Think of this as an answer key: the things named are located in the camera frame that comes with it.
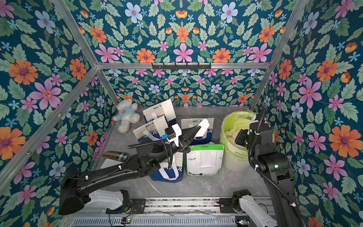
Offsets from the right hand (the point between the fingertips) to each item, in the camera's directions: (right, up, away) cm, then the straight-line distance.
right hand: (243, 128), depth 63 cm
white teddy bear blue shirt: (-73, +8, +42) cm, 84 cm away
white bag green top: (-17, -18, +11) cm, 27 cm away
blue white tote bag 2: (-37, -24, +7) cm, 45 cm away
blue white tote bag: (-41, +11, +26) cm, 49 cm away
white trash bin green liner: (-2, -14, +4) cm, 15 cm away
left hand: (-21, +1, -13) cm, 25 cm away
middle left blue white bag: (-48, -3, +21) cm, 52 cm away
